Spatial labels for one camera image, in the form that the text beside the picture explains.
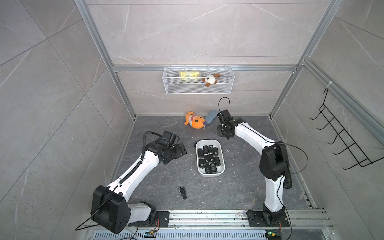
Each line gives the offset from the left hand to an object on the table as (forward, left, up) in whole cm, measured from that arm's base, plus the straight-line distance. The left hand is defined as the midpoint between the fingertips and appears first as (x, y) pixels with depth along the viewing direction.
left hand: (181, 151), depth 82 cm
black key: (+10, -19, -14) cm, 25 cm away
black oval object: (-15, -60, -13) cm, 63 cm away
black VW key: (+9, -15, -14) cm, 22 cm away
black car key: (+7, -12, -15) cm, 20 cm away
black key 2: (0, -21, -13) cm, 25 cm away
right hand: (+16, -26, -4) cm, 31 cm away
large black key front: (+7, -22, -14) cm, 26 cm away
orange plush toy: (+29, -9, -8) cm, 32 cm away
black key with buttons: (-4, -19, -14) cm, 24 cm away
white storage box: (+11, -11, -11) cm, 19 cm away
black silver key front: (-18, 0, -14) cm, 23 cm away
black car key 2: (-2, -12, -13) cm, 17 cm away
